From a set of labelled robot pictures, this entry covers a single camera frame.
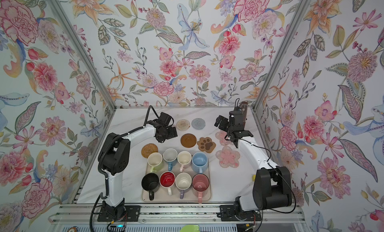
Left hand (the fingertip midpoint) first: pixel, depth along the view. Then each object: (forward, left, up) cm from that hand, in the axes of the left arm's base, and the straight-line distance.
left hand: (174, 135), depth 99 cm
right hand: (+1, -30, +14) cm, 33 cm away
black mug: (-29, +12, -2) cm, 31 cm away
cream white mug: (-16, -6, 0) cm, 17 cm away
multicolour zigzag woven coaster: (+13, -5, -5) cm, 14 cm away
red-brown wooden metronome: (+14, -45, +14) cm, 49 cm away
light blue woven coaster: (+13, -16, -4) cm, 21 cm away
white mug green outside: (-18, +10, +2) cm, 21 cm away
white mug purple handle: (-28, -6, -4) cm, 29 cm away
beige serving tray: (-35, -10, -5) cm, 37 cm away
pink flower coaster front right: (-14, -34, -5) cm, 37 cm away
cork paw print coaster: (-4, -21, -5) cm, 22 cm away
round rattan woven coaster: (-7, +17, -5) cm, 19 cm away
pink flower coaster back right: (+3, -31, -5) cm, 32 cm away
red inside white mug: (-28, +3, -3) cm, 28 cm away
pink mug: (-30, -16, -3) cm, 34 cm away
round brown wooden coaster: (-1, -9, -4) cm, 10 cm away
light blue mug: (-17, -16, -5) cm, 24 cm away
